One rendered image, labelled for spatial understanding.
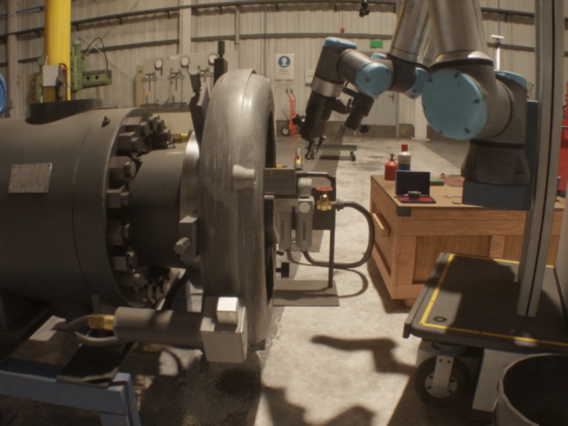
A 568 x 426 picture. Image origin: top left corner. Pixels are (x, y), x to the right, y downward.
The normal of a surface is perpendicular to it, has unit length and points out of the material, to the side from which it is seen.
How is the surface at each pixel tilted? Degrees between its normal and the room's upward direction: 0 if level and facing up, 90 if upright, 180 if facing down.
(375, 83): 114
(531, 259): 90
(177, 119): 90
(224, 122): 48
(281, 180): 66
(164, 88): 90
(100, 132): 37
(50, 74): 90
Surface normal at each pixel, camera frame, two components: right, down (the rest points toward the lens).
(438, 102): -0.76, 0.24
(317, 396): 0.00, -0.97
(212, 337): -0.03, 0.59
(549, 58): -0.46, 0.21
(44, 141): -0.02, -0.58
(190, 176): -0.03, -0.32
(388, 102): -0.14, 0.24
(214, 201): -0.01, -0.01
